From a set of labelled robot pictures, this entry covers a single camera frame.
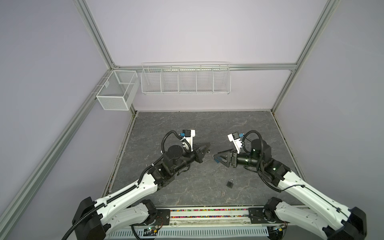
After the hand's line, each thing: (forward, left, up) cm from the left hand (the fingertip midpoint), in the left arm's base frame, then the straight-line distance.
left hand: (210, 147), depth 67 cm
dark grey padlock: (-8, -12, -29) cm, 32 cm away
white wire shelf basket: (+51, +10, +2) cm, 52 cm away
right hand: (-4, -2, -3) cm, 5 cm away
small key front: (-13, -7, -28) cm, 32 cm away
